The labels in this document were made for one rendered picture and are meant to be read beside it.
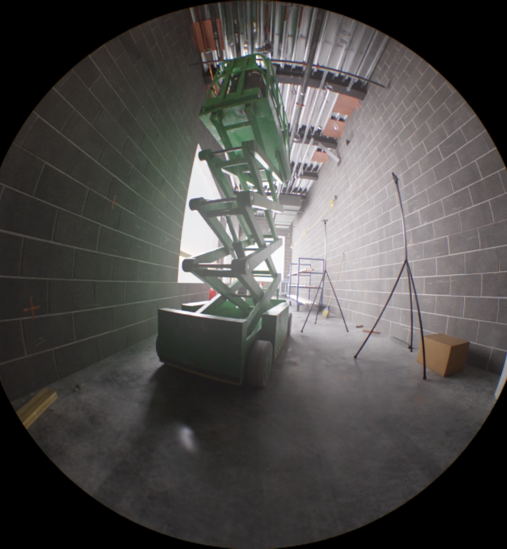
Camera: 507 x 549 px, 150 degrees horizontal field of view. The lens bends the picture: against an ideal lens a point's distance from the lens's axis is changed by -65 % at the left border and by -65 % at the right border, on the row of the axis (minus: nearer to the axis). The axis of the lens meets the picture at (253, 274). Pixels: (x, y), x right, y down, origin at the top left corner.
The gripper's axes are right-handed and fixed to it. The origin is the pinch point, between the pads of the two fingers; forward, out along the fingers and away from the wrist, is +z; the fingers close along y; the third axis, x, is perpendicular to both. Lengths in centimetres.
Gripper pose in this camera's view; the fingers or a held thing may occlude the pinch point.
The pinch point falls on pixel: (267, 48)
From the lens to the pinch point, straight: 311.9
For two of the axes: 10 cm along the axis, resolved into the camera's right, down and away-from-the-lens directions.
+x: -1.2, 0.4, 9.9
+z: -0.5, 10.0, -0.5
